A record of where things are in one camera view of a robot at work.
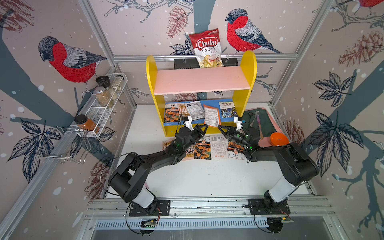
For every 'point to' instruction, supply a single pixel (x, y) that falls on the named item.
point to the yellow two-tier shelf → (209, 96)
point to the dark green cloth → (267, 127)
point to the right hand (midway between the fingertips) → (217, 127)
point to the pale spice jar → (117, 82)
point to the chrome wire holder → (69, 145)
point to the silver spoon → (257, 113)
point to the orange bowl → (279, 139)
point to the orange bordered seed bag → (212, 116)
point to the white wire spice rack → (96, 112)
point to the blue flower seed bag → (228, 109)
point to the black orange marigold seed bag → (202, 149)
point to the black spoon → (250, 114)
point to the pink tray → (266, 141)
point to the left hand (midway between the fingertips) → (212, 123)
